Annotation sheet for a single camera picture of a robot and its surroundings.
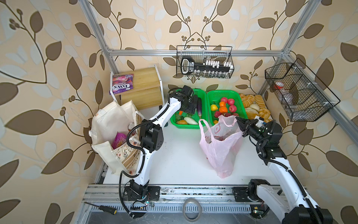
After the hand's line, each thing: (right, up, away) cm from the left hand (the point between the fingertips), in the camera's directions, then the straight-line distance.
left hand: (189, 107), depth 93 cm
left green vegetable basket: (-9, -10, +8) cm, 15 cm away
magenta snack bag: (-41, -19, -13) cm, 47 cm away
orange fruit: (+26, -1, +12) cm, 28 cm away
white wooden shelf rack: (-32, +11, +10) cm, 35 cm away
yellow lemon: (+19, 0, +15) cm, 24 cm away
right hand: (+24, -6, -21) cm, 32 cm away
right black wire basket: (+60, +6, -20) cm, 63 cm away
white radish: (+1, -10, +6) cm, 11 cm away
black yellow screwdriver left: (-39, -52, -25) cm, 70 cm away
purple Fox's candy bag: (-40, +14, -13) cm, 44 cm away
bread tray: (+52, +1, +15) cm, 54 cm away
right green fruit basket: (+37, +4, +18) cm, 41 cm away
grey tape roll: (+1, -51, -19) cm, 54 cm away
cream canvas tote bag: (-47, -7, -14) cm, 50 cm away
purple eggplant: (+9, 0, +17) cm, 20 cm away
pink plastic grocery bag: (+15, -19, -21) cm, 33 cm away
